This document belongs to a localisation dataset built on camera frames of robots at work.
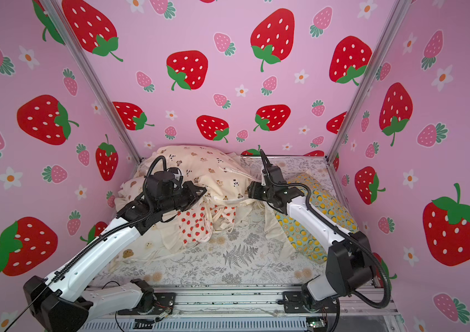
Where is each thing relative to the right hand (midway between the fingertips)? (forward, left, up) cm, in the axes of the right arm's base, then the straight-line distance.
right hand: (248, 191), depth 84 cm
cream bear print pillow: (-20, +36, -14) cm, 44 cm away
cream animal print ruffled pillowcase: (+3, +10, +2) cm, 11 cm away
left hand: (-7, +14, +10) cm, 18 cm away
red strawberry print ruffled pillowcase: (-12, +21, -10) cm, 26 cm away
